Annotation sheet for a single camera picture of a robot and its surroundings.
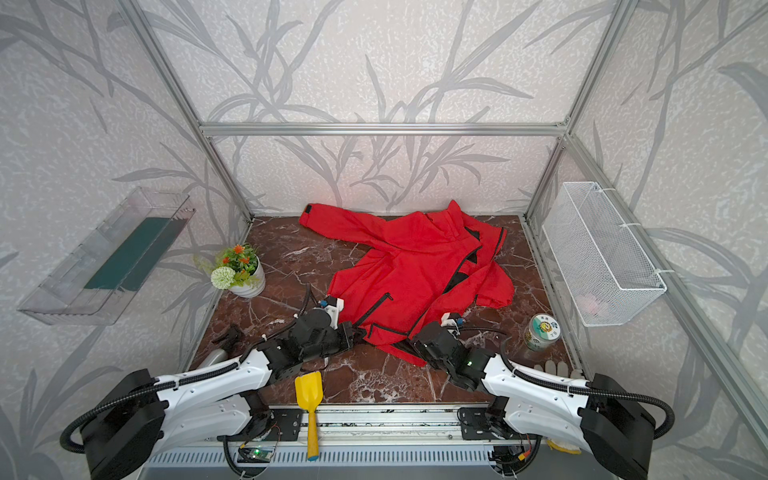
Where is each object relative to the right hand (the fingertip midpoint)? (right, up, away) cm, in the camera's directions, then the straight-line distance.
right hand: (408, 326), depth 83 cm
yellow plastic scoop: (-27, -16, -4) cm, 31 cm away
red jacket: (+4, +15, +15) cm, 22 cm away
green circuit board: (-36, -27, -12) cm, 46 cm away
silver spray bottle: (-54, -8, -1) cm, 55 cm away
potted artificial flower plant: (-51, +15, +6) cm, 53 cm away
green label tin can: (+37, -1, -1) cm, 37 cm away
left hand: (-10, +1, -3) cm, 10 cm away
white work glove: (+40, -12, +2) cm, 42 cm away
